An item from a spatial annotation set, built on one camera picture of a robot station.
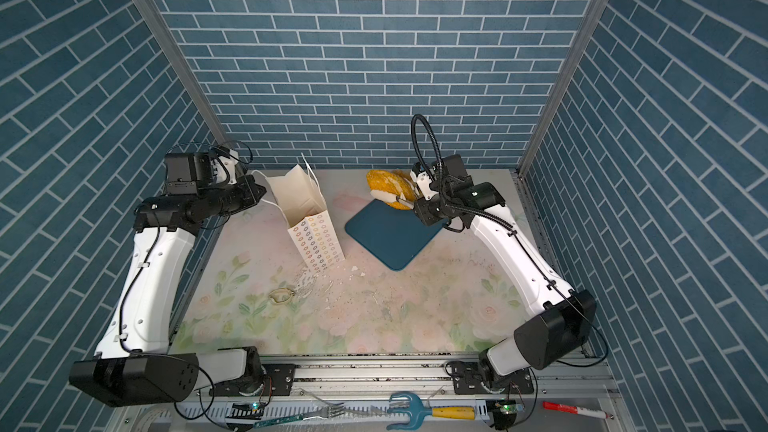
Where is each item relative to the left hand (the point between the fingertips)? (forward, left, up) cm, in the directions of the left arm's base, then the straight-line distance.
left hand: (267, 186), depth 72 cm
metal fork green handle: (-43, -16, -32) cm, 55 cm away
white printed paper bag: (+13, -1, -20) cm, 24 cm away
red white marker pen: (-44, -74, -30) cm, 91 cm away
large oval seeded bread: (+8, -31, -9) cm, 33 cm away
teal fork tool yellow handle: (-43, -36, -30) cm, 63 cm away
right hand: (0, -38, -7) cm, 38 cm away
